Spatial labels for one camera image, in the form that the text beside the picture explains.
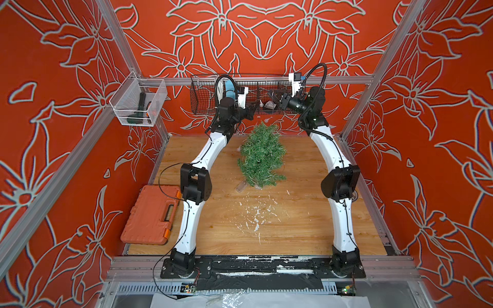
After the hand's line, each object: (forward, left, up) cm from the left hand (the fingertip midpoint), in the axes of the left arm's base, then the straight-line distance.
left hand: (257, 100), depth 86 cm
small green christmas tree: (-27, -2, -7) cm, 28 cm away
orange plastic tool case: (-45, +44, -30) cm, 70 cm away
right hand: (-5, -4, +8) cm, 10 cm away
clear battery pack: (-26, +6, -34) cm, 43 cm away
